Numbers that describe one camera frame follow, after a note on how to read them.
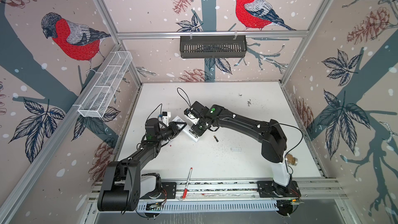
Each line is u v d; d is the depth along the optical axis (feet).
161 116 2.61
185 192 2.39
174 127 2.54
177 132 2.50
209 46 3.51
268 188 2.39
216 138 2.98
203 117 2.05
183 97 2.15
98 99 2.34
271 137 1.53
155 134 2.27
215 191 2.45
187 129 2.67
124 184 1.38
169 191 2.40
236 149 2.88
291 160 2.60
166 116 2.67
